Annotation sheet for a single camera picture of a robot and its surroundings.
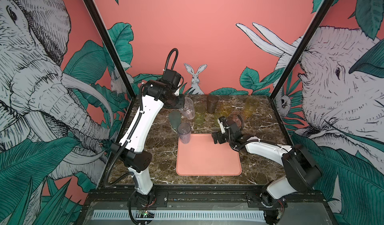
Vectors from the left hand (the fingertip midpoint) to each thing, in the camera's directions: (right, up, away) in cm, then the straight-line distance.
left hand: (181, 102), depth 73 cm
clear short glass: (+4, -4, +2) cm, 6 cm away
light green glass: (+10, -7, +30) cm, 33 cm away
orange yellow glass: (+31, -2, +44) cm, 54 cm away
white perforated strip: (+11, -54, -2) cm, 55 cm away
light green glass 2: (+22, -7, +29) cm, 37 cm away
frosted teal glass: (-8, -10, +34) cm, 36 cm away
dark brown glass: (+18, +2, +28) cm, 34 cm away
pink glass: (+37, -10, +32) cm, 50 cm away
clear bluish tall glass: (-1, -16, +22) cm, 28 cm away
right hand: (+20, -17, +17) cm, 31 cm away
